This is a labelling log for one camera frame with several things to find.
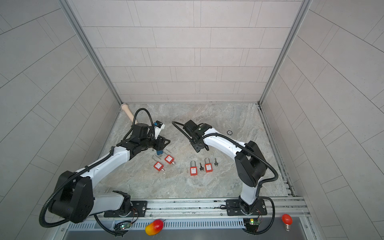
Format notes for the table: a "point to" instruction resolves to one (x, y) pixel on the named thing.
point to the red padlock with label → (193, 170)
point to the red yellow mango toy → (154, 227)
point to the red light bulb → (287, 220)
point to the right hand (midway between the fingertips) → (200, 144)
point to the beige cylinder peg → (125, 108)
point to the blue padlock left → (159, 152)
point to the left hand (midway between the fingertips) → (170, 137)
